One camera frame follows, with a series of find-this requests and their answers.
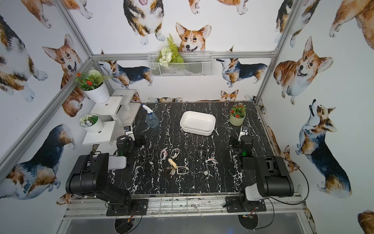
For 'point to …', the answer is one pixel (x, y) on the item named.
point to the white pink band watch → (211, 162)
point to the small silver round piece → (206, 172)
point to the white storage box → (197, 123)
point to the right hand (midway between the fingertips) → (239, 133)
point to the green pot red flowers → (237, 115)
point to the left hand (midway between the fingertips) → (136, 131)
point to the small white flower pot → (91, 123)
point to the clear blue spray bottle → (152, 119)
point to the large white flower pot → (93, 83)
